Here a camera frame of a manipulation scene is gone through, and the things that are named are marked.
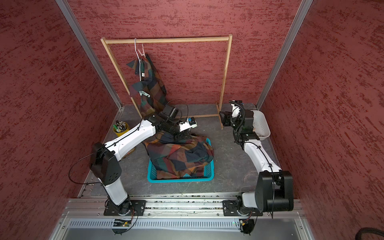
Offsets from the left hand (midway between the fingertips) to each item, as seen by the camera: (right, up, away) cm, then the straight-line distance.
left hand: (188, 136), depth 81 cm
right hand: (+19, +13, +3) cm, 23 cm away
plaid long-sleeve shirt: (-7, -10, -3) cm, 12 cm away
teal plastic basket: (+11, -23, +2) cm, 26 cm away
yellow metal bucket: (-45, 0, +11) cm, 46 cm away
